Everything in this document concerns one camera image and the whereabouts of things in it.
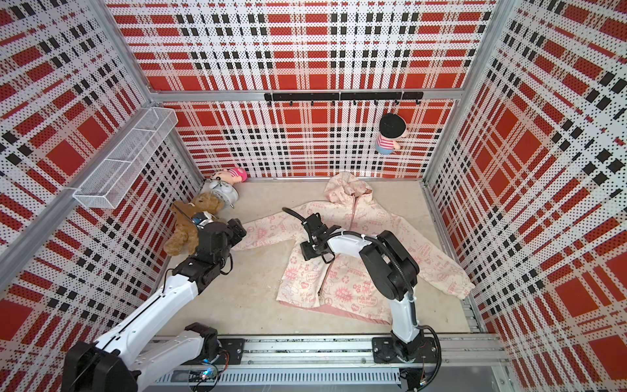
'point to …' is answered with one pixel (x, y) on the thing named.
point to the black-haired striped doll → (392, 127)
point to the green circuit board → (209, 375)
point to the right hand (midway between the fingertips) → (312, 250)
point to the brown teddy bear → (184, 239)
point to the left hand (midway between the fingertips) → (237, 225)
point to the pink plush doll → (233, 175)
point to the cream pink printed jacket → (340, 285)
